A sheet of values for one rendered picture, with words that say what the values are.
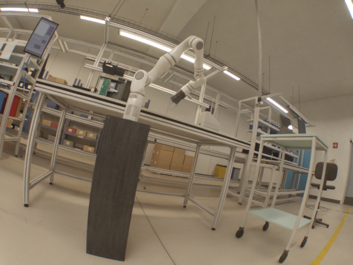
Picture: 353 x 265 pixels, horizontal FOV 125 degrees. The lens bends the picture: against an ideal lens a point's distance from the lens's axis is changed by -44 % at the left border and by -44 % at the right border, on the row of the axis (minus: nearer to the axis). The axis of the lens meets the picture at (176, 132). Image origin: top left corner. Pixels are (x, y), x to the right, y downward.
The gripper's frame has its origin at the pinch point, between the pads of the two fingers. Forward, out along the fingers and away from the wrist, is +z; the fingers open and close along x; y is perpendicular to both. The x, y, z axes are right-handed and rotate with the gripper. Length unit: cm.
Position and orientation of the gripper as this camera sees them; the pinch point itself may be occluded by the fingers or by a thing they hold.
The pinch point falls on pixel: (168, 108)
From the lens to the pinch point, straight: 131.4
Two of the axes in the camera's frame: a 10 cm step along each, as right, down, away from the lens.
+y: -4.3, -7.7, 4.8
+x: -5.2, -2.2, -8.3
